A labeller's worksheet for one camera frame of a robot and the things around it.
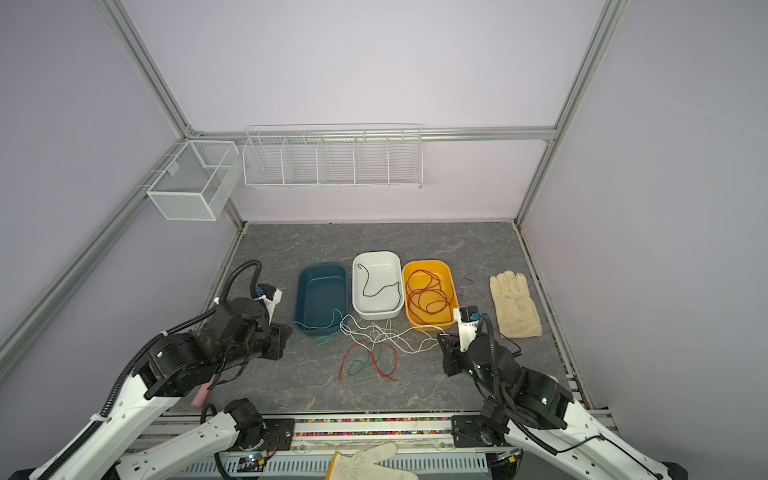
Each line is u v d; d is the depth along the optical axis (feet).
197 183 3.18
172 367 1.37
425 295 3.28
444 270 3.27
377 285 3.35
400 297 3.15
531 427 1.55
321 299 3.17
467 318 1.93
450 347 1.97
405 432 2.48
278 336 1.87
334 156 3.24
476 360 1.67
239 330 1.59
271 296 1.99
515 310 3.14
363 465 2.28
